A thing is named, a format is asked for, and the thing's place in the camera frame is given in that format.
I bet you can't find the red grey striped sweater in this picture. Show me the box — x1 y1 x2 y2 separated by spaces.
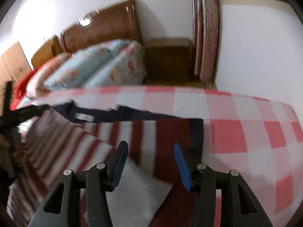
7 103 204 226

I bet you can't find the red blanket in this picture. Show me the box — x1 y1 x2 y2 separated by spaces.
10 69 37 110

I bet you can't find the orange floral pillow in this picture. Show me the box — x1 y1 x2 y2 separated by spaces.
26 52 72 99

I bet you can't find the wooden wardrobe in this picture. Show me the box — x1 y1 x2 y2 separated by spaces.
0 42 31 95

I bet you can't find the pink checkered bed sheet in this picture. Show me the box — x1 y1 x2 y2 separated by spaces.
14 85 303 227

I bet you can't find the light wooden headboard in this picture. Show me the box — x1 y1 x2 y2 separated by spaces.
31 36 63 70

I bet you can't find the light blue floral quilt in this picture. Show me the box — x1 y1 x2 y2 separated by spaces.
43 39 147 91

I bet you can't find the dark wooden headboard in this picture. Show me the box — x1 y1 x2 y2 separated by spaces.
60 0 143 53

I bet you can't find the wooden nightstand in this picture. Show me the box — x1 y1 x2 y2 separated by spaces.
144 38 194 82

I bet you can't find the pink floral curtain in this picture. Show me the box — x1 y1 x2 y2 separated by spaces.
192 0 220 82

